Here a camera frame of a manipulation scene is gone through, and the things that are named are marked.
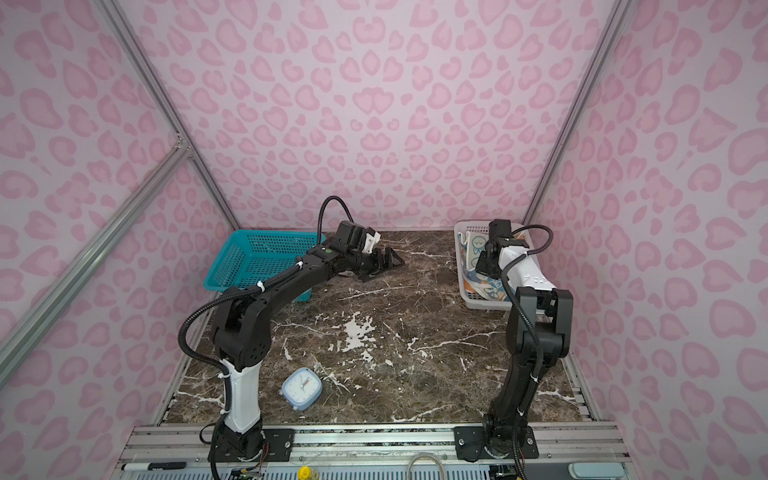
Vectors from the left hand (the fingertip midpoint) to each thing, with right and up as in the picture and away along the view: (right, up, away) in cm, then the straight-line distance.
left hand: (398, 263), depth 87 cm
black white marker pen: (-57, -47, -17) cm, 76 cm away
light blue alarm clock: (-26, -34, -7) cm, 43 cm away
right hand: (+30, -1, +8) cm, 31 cm away
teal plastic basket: (-55, +2, +24) cm, 60 cm away
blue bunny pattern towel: (+25, +5, +16) cm, 30 cm away
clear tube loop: (+6, -45, -17) cm, 48 cm away
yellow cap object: (-20, -44, -24) cm, 54 cm away
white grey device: (+44, -46, -20) cm, 67 cm away
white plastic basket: (+23, -12, +2) cm, 26 cm away
